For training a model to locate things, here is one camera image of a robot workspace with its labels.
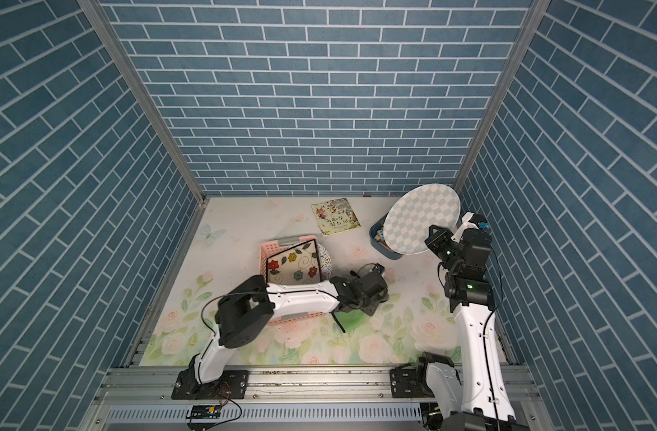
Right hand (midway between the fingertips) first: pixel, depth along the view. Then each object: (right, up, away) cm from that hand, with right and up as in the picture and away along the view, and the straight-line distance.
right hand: (433, 226), depth 74 cm
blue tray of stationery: (-11, -6, +31) cm, 33 cm away
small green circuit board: (-63, -50, -2) cm, 80 cm away
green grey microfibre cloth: (-23, -30, +9) cm, 39 cm away
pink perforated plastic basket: (-51, -8, +23) cm, 56 cm away
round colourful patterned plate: (-31, -13, +15) cm, 37 cm away
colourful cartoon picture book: (-29, +4, +41) cm, 50 cm away
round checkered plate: (-5, +1, +8) cm, 10 cm away
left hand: (-12, -26, +13) cm, 32 cm away
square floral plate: (-42, -14, +19) cm, 48 cm away
